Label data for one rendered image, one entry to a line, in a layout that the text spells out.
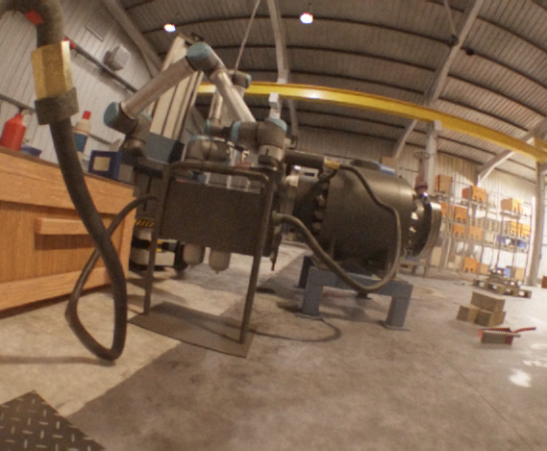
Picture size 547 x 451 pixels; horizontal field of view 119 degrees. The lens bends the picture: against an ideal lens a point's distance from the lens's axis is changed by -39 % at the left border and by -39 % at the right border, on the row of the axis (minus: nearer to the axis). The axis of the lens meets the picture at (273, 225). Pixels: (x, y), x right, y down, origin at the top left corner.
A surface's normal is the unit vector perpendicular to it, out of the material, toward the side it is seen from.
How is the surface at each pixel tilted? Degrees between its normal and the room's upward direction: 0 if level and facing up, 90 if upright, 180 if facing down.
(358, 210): 95
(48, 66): 109
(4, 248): 90
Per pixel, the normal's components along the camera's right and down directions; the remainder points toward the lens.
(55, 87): 0.77, 0.46
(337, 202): -0.07, -0.04
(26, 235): 0.98, 0.18
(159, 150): 0.75, 0.13
